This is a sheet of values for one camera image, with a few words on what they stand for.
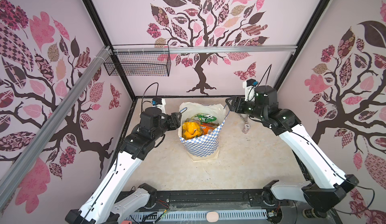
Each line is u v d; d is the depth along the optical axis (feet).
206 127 2.75
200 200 2.44
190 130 2.54
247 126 3.11
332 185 1.23
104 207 1.21
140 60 3.11
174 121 1.91
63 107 1.89
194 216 2.29
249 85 1.90
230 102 2.01
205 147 2.39
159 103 1.90
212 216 2.27
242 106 1.93
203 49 3.04
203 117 2.93
